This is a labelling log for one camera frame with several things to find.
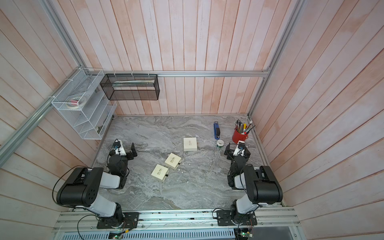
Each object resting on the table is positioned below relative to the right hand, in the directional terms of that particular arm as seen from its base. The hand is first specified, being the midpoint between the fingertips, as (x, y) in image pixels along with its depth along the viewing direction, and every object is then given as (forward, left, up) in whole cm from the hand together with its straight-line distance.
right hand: (237, 144), depth 90 cm
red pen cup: (+8, -2, -3) cm, 9 cm away
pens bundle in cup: (+13, -6, 0) cm, 14 cm away
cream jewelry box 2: (+4, +29, -6) cm, 30 cm away
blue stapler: (+15, +10, -6) cm, 19 cm away
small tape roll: (+6, +9, -9) cm, 14 cm away
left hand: (-2, +69, 0) cm, 69 cm away
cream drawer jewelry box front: (-16, +47, -7) cm, 50 cm away
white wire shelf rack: (+1, +82, +20) cm, 84 cm away
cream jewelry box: (-9, +40, -6) cm, 41 cm away
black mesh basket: (+37, +72, +16) cm, 82 cm away
